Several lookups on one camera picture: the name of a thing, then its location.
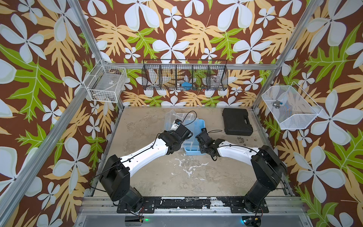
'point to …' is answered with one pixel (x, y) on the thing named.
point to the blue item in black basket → (186, 86)
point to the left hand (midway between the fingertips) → (169, 134)
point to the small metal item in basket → (276, 104)
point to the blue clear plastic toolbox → (191, 146)
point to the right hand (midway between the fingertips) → (203, 144)
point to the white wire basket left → (106, 82)
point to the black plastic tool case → (236, 122)
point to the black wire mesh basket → (185, 74)
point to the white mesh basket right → (292, 108)
